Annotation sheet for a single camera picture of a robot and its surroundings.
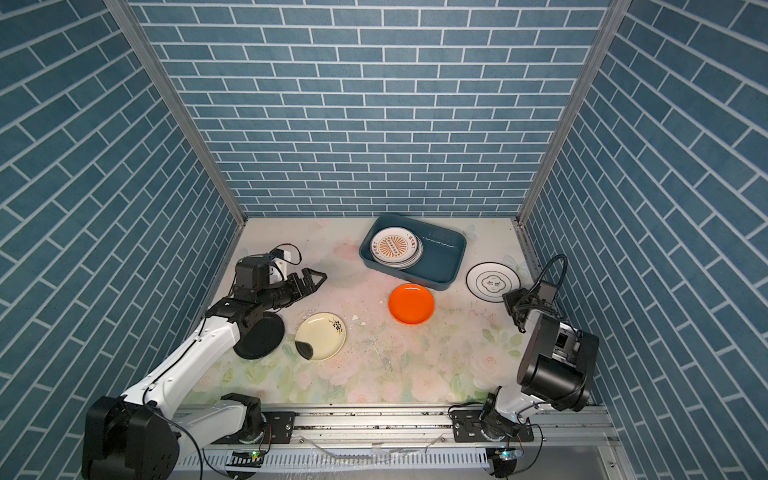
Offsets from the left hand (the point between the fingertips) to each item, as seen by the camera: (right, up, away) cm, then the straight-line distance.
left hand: (318, 281), depth 81 cm
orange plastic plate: (+26, -9, +15) cm, 32 cm away
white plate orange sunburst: (+21, +9, +27) cm, 35 cm away
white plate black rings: (+53, -3, +21) cm, 57 cm away
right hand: (+57, -5, +13) cm, 59 cm away
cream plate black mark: (-2, -18, +8) cm, 20 cm away
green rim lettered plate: (+25, +3, +23) cm, 34 cm away
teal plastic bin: (+38, +6, +24) cm, 45 cm away
